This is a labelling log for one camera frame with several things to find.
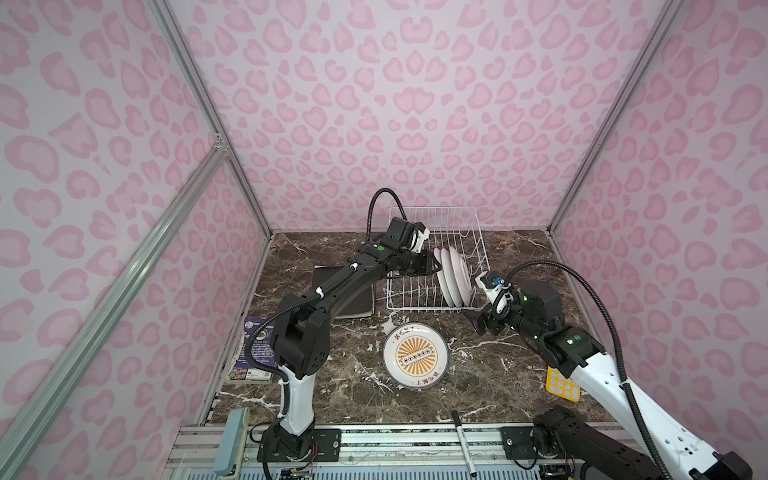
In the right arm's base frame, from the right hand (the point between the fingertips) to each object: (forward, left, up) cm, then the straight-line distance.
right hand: (479, 295), depth 75 cm
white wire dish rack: (+19, +1, -8) cm, 20 cm away
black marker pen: (-28, +4, -21) cm, 36 cm away
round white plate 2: (+10, +8, -6) cm, 14 cm away
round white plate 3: (+11, +6, -6) cm, 14 cm away
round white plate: (-7, +15, -22) cm, 27 cm away
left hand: (+12, +8, -2) cm, 14 cm away
